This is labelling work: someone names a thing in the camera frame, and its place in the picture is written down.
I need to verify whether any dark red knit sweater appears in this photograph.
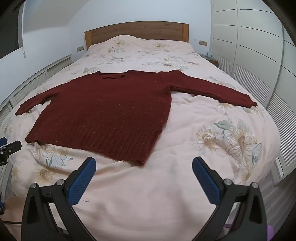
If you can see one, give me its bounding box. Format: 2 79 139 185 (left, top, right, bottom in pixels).
16 70 256 164

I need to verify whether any white low radiator cabinet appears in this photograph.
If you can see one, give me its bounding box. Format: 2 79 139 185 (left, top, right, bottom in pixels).
0 55 72 123

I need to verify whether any wooden nightstand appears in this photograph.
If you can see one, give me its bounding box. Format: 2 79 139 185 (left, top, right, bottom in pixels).
200 54 219 67

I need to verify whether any white louvered wardrobe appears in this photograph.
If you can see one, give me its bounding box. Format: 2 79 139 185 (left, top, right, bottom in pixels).
210 1 295 184

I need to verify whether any wooden headboard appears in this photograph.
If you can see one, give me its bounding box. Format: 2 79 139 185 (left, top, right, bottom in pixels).
84 21 189 49

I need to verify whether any left wall switch plate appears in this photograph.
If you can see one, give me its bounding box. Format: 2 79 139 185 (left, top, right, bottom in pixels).
76 46 84 52

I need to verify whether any wall switch plate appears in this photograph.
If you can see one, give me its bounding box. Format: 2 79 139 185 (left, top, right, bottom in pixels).
76 46 84 52
199 41 208 46

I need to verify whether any right wall switch plate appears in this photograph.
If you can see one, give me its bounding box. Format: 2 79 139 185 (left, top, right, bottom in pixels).
199 41 208 46

